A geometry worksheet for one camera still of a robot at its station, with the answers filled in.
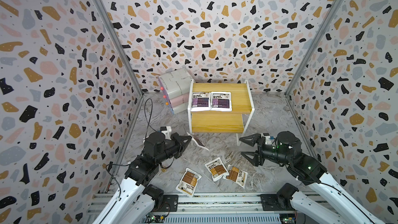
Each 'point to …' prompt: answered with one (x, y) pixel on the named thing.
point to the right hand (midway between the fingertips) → (240, 146)
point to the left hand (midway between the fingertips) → (194, 137)
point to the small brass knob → (164, 170)
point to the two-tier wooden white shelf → (236, 121)
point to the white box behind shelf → (176, 85)
